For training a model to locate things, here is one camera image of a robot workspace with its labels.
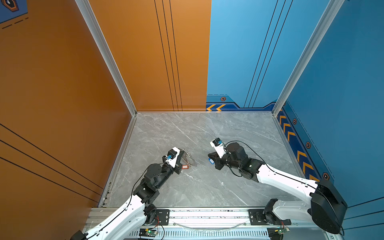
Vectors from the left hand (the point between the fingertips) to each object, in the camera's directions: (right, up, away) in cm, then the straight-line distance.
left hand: (182, 150), depth 74 cm
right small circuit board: (+47, -37, -5) cm, 60 cm away
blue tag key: (+15, -6, +3) cm, 16 cm away
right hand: (+13, -4, +5) cm, 14 cm away
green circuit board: (-16, -39, -4) cm, 42 cm away
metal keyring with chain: (+2, -2, 0) cm, 3 cm away
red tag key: (0, -12, +15) cm, 20 cm away
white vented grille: (+11, -39, -5) cm, 41 cm away
